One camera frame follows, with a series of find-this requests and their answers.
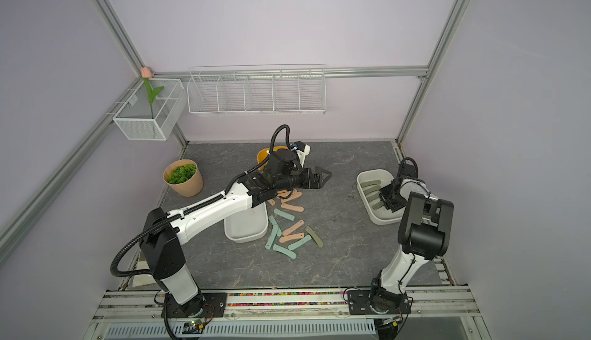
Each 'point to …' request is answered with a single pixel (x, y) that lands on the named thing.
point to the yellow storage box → (264, 152)
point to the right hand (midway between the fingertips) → (382, 197)
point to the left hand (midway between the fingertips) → (323, 176)
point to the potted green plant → (182, 177)
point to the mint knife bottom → (286, 251)
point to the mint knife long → (272, 237)
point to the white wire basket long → (257, 89)
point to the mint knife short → (274, 222)
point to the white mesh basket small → (134, 118)
